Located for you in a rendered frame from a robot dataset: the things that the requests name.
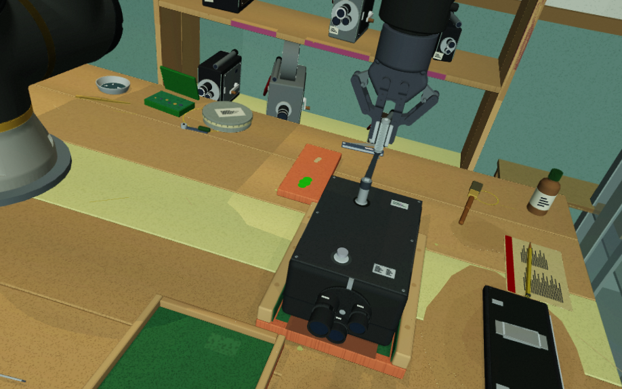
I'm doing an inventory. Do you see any wooden handled brush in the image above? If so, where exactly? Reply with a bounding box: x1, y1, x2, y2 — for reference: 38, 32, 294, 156
457, 180, 485, 226

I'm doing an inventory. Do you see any grey metal rack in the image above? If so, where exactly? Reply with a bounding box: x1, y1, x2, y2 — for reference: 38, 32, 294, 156
573, 146, 622, 353

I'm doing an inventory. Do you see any green open box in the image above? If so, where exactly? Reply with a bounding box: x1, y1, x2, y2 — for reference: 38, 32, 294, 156
144, 65, 201, 117

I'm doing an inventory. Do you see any silver and black winding crank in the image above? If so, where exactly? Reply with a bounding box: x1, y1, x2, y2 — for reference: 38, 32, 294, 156
354, 114, 396, 206

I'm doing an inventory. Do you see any grey bowl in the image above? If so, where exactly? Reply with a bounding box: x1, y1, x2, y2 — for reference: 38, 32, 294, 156
95, 75, 131, 95

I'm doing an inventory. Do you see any beige card with red stripe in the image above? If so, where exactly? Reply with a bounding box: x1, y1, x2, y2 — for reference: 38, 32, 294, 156
503, 234, 574, 312

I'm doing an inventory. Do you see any grey film camera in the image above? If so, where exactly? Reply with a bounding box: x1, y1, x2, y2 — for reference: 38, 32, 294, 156
328, 0, 375, 44
262, 41, 309, 125

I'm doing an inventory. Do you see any brown bottle with green cap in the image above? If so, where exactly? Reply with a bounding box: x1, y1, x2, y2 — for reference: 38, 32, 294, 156
526, 167, 565, 217

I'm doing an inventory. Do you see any low wooden box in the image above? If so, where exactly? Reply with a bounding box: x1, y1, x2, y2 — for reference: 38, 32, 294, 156
494, 159, 600, 214

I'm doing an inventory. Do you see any black lens turret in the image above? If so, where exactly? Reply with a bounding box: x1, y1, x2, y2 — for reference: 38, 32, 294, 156
308, 286, 373, 344

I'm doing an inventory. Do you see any wooden cradle with orange base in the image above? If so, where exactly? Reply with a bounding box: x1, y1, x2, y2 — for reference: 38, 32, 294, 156
255, 201, 428, 380

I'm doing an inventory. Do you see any grey metal bar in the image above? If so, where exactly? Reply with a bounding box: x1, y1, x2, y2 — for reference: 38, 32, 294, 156
341, 140, 386, 157

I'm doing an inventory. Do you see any wooden shelf unit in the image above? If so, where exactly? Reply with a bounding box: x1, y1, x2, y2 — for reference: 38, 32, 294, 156
152, 0, 622, 171

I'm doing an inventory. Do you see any orange flat block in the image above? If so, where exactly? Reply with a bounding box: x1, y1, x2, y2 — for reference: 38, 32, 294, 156
276, 142, 343, 205

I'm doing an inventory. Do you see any black case with grey plate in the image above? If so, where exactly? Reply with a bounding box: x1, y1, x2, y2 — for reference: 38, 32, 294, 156
481, 285, 568, 389

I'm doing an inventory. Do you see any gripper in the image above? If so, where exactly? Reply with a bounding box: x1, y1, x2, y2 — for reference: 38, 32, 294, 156
350, 22, 442, 145

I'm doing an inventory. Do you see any round beige film can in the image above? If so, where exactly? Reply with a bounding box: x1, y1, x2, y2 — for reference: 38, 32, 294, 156
201, 100, 255, 134

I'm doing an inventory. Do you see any green felt tray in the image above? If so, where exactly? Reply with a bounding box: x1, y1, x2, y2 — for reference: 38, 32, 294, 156
81, 293, 287, 389

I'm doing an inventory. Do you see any black box film camera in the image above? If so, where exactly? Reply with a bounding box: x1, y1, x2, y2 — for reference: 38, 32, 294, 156
281, 175, 423, 346

